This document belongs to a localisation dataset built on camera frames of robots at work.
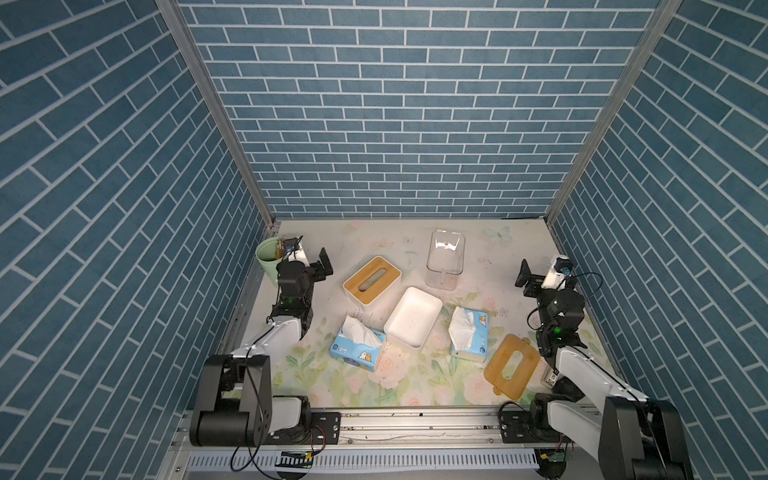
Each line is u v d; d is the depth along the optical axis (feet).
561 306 2.07
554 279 2.35
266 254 3.06
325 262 2.63
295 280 2.11
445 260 3.60
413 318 3.09
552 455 2.34
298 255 2.46
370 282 3.23
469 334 2.74
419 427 2.47
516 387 2.64
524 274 2.65
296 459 2.37
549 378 2.59
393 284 3.14
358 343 2.68
